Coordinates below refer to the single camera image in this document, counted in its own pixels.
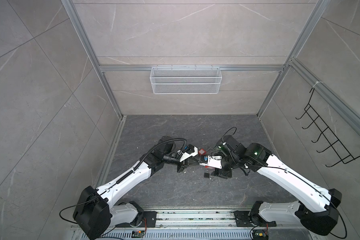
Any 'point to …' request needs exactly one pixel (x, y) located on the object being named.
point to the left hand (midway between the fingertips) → (198, 159)
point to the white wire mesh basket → (184, 80)
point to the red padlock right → (202, 152)
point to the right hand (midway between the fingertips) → (213, 164)
